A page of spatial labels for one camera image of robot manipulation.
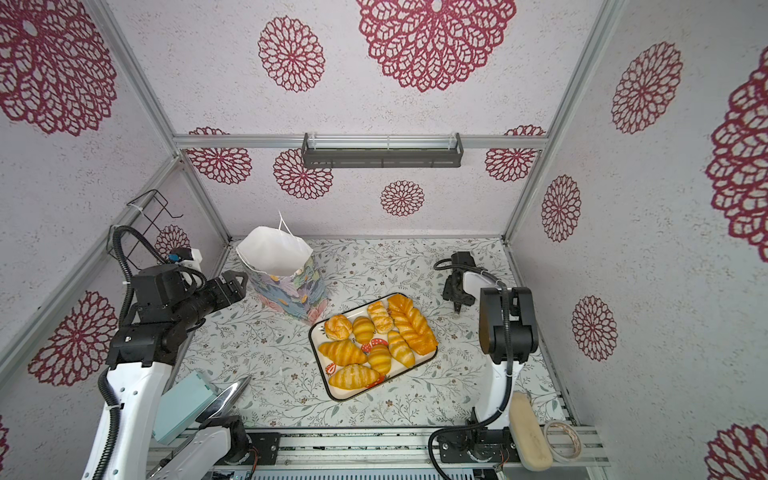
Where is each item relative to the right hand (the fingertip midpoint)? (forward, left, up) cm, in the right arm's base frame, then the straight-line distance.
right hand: (458, 290), depth 103 cm
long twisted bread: (-14, +16, +2) cm, 22 cm away
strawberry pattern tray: (-21, +31, -1) cm, 37 cm away
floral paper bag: (-15, +50, +25) cm, 58 cm away
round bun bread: (-17, +39, +3) cm, 42 cm away
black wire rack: (-2, +89, +34) cm, 95 cm away
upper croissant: (-25, +36, +4) cm, 44 cm away
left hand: (-21, +59, +29) cm, 69 cm away
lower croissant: (-32, +32, +3) cm, 46 cm away
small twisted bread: (-11, +26, +3) cm, 29 cm away
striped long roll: (-23, +20, +2) cm, 30 cm away
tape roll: (-48, -18, 0) cm, 51 cm away
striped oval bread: (-26, +25, +2) cm, 36 cm away
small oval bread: (-17, +31, +2) cm, 35 cm away
